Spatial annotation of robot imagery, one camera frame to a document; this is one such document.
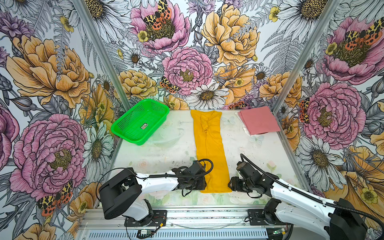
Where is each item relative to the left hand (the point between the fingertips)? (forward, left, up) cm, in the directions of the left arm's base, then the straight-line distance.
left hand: (201, 189), depth 83 cm
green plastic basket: (+47, +45, -1) cm, 65 cm away
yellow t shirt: (+42, -5, +2) cm, 42 cm away
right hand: (-2, -17, +1) cm, 17 cm away
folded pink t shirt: (+51, -47, -3) cm, 70 cm away
